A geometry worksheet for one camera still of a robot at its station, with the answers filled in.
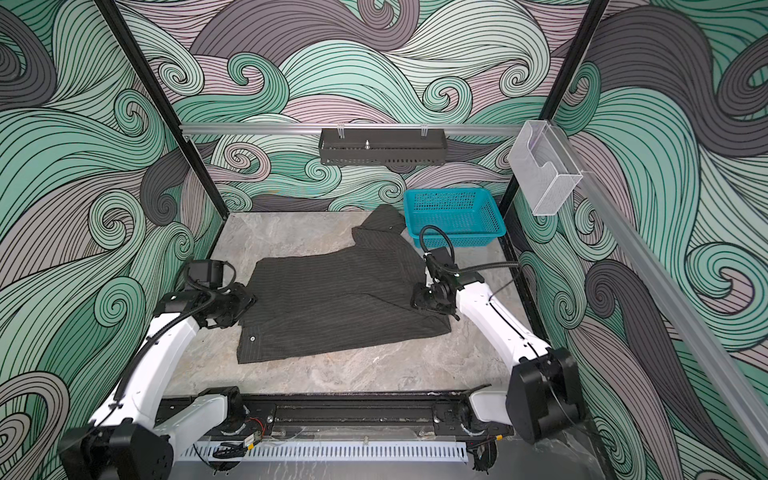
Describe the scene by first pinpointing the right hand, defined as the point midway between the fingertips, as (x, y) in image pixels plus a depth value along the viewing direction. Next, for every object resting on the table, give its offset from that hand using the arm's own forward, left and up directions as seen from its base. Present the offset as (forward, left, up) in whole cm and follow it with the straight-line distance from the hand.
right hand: (419, 303), depth 83 cm
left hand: (-1, +46, +4) cm, 46 cm away
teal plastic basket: (+44, -25, -9) cm, 52 cm away
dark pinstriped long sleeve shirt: (+6, +25, -10) cm, 27 cm away
